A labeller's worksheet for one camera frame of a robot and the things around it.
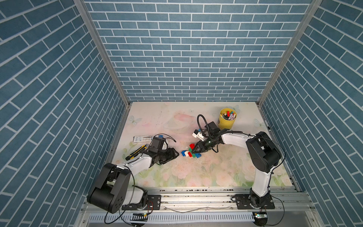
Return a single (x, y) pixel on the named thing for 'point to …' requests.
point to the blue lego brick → (198, 155)
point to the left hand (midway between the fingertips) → (178, 156)
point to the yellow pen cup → (227, 118)
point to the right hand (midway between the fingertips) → (195, 152)
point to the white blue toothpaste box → (142, 139)
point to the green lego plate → (193, 154)
